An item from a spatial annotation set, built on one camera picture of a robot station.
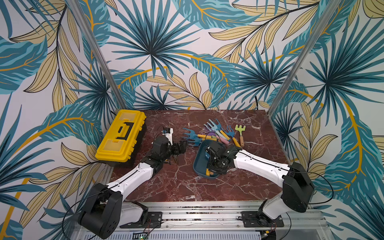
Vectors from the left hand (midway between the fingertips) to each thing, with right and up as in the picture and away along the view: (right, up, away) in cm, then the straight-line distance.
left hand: (180, 143), depth 84 cm
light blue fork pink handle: (+22, +9, +25) cm, 35 cm away
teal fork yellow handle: (+26, +9, +25) cm, 37 cm away
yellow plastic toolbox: (-34, +4, +1) cm, 34 cm away
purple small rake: (+19, +5, +23) cm, 30 cm away
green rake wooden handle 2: (+17, -15, -5) cm, 23 cm away
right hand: (+15, -14, -2) cm, 21 cm away
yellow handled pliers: (-4, -11, +9) cm, 15 cm away
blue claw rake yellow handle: (+7, +4, +21) cm, 22 cm away
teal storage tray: (+12, -11, +8) cm, 18 cm away
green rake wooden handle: (+42, +8, +26) cm, 50 cm away
